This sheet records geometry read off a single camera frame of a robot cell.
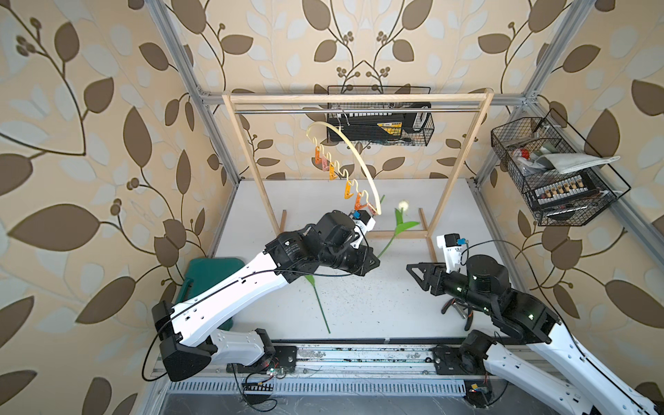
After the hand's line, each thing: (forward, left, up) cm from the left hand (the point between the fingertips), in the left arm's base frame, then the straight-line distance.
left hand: (382, 266), depth 61 cm
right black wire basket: (+42, -49, +5) cm, 65 cm away
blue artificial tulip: (+10, +21, -31) cm, 38 cm away
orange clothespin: (+18, +5, +2) cm, 19 cm away
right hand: (+3, -9, -6) cm, 11 cm away
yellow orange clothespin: (+21, +8, +2) cm, 23 cm away
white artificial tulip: (+15, -7, -3) cm, 17 cm away
